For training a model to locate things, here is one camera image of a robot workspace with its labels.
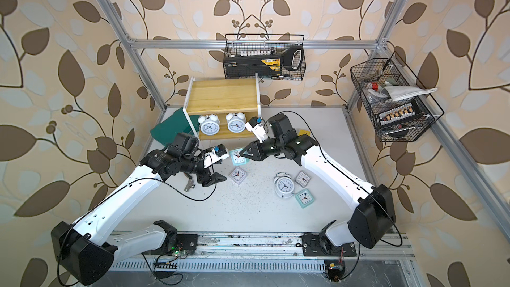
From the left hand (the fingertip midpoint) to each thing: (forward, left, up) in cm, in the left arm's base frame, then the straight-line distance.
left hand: (221, 167), depth 74 cm
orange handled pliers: (+1, +17, -19) cm, 25 cm away
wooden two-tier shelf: (+24, +2, +14) cm, 28 cm away
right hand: (+4, -8, +5) cm, 11 cm away
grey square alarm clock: (+3, -34, -17) cm, 38 cm away
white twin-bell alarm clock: (+19, +7, +2) cm, 20 cm away
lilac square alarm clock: (+5, -4, -17) cm, 19 cm away
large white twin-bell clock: (0, -25, -16) cm, 30 cm away
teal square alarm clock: (+2, -6, +3) cm, 7 cm away
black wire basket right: (+35, -61, +17) cm, 72 cm away
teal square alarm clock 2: (-5, -34, -17) cm, 38 cm away
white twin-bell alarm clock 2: (+20, -4, +2) cm, 21 cm away
